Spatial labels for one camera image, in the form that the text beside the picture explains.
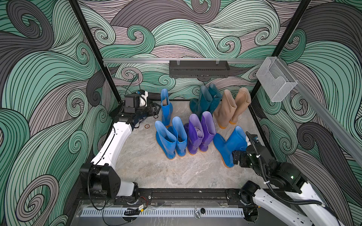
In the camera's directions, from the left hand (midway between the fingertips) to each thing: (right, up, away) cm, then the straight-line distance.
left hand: (155, 105), depth 79 cm
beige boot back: (+44, -4, +13) cm, 46 cm away
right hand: (+43, -24, -10) cm, 51 cm away
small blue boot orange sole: (+6, -1, +5) cm, 8 cm away
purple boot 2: (+28, -13, -9) cm, 33 cm away
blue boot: (+7, -19, -11) cm, 23 cm away
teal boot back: (+29, +1, +16) cm, 34 cm away
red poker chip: (-10, -15, +24) cm, 30 cm away
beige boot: (+56, +3, +14) cm, 58 cm away
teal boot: (+37, +5, +9) cm, 39 cm away
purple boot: (+22, -15, -9) cm, 28 cm away
